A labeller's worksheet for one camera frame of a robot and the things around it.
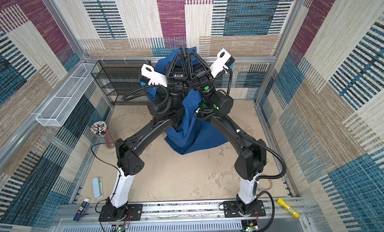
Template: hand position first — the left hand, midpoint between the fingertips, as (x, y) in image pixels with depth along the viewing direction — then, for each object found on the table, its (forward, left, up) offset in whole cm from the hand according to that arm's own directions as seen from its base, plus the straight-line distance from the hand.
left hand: (182, 54), depth 41 cm
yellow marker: (-27, -48, -63) cm, 84 cm away
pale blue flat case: (-17, +47, -63) cm, 80 cm away
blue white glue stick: (-26, +52, -64) cm, 86 cm away
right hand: (0, 0, -1) cm, 1 cm away
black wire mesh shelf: (+51, +51, -45) cm, 85 cm away
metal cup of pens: (+9, +48, -48) cm, 68 cm away
